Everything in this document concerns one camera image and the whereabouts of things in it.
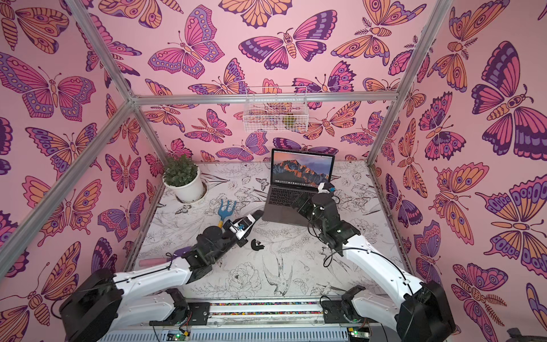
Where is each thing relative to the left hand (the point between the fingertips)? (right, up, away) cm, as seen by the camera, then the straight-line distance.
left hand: (253, 215), depth 79 cm
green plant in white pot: (-33, +15, +15) cm, 39 cm away
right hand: (+17, +7, +1) cm, 19 cm away
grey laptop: (+17, +17, +26) cm, 35 cm away
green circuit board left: (-24, -40, -8) cm, 47 cm away
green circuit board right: (+37, -38, -9) cm, 54 cm away
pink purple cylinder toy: (-37, -18, +3) cm, 41 cm away
